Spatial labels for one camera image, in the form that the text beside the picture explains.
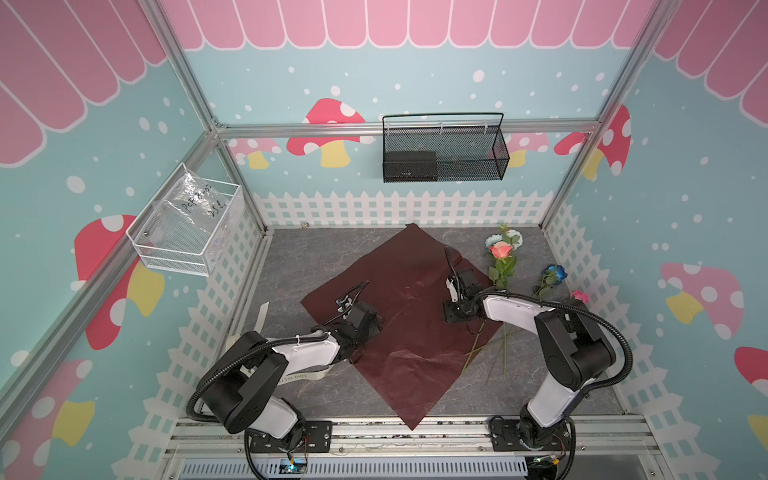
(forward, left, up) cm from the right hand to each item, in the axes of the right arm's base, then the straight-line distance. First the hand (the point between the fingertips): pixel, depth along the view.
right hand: (447, 311), depth 96 cm
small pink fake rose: (+4, -44, +2) cm, 44 cm away
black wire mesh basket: (+42, +1, +33) cm, 53 cm away
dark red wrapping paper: (-15, +10, -1) cm, 18 cm away
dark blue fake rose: (+11, -36, +4) cm, 38 cm away
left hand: (-6, +24, +1) cm, 24 cm away
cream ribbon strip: (-1, +61, -1) cm, 61 cm away
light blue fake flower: (+30, -25, +4) cm, 40 cm away
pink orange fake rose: (+13, -19, +2) cm, 23 cm away
